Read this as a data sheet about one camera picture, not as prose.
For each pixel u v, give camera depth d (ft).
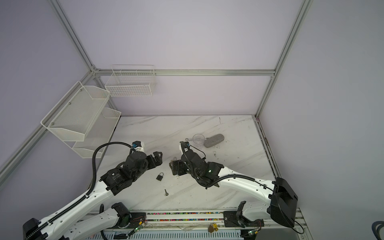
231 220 2.39
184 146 2.17
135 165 1.81
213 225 2.31
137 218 2.41
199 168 1.82
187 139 3.51
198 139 3.39
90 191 1.54
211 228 2.30
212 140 3.33
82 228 1.66
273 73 3.06
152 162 2.18
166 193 2.69
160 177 2.89
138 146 2.17
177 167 2.10
